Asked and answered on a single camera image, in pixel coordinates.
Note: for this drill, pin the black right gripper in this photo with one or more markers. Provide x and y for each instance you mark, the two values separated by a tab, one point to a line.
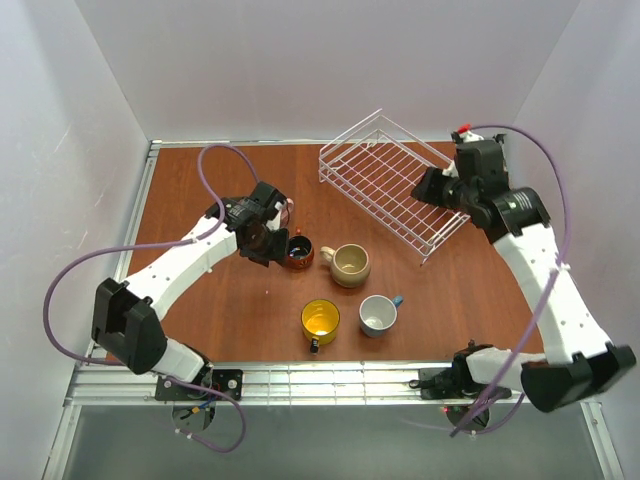
433	186

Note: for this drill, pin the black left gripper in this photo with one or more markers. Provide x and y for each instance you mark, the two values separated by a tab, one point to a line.
273	245

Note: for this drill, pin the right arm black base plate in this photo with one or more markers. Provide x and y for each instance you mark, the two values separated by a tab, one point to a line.
442	384

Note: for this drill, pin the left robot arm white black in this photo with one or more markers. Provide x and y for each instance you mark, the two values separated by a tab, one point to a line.
127	314

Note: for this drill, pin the dark brown glazed mug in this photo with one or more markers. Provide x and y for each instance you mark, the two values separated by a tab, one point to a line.
300	253

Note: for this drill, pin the beige round ceramic mug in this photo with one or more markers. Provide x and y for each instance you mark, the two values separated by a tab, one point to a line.
349	265

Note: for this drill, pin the yellow enamel mug black handle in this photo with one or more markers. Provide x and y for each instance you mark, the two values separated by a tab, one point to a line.
320	320

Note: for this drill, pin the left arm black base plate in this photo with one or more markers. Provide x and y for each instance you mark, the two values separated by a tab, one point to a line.
215	382

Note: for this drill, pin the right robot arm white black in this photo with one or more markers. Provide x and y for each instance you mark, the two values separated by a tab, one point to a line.
579	360

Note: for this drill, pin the aluminium frame rail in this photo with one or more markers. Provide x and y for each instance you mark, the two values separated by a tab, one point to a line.
322	383

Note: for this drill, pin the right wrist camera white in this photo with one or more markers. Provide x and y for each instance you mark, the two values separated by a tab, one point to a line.
465	134

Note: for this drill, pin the white faceted mug pink handle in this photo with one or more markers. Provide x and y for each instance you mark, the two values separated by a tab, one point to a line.
286	213

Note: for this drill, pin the white wire dish rack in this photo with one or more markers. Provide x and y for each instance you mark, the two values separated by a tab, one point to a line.
376	163

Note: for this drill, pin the white mug blue handle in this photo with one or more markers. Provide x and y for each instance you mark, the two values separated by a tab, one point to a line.
378	314

